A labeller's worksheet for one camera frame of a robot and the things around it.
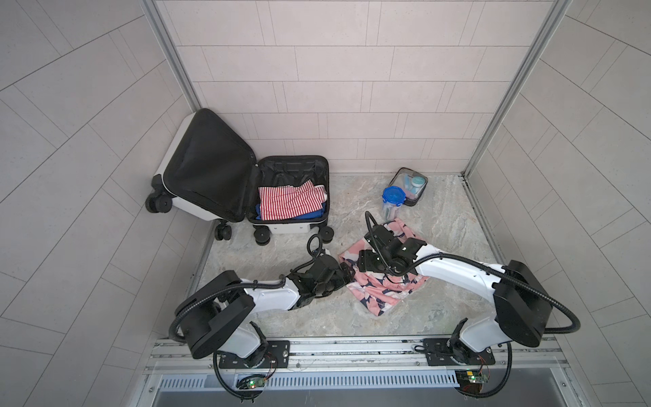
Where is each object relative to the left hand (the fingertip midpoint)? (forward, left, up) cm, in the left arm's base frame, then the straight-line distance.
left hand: (356, 276), depth 84 cm
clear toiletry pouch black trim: (+43, -27, -1) cm, 51 cm away
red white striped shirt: (+28, +30, +3) cm, 42 cm away
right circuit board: (-28, -30, -2) cm, 41 cm away
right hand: (+2, -1, +3) cm, 4 cm away
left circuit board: (-29, +28, +2) cm, 40 cm away
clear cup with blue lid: (+28, -14, +8) cm, 32 cm away
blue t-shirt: (+23, +14, +3) cm, 27 cm away
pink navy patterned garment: (-5, -8, 0) cm, 9 cm away
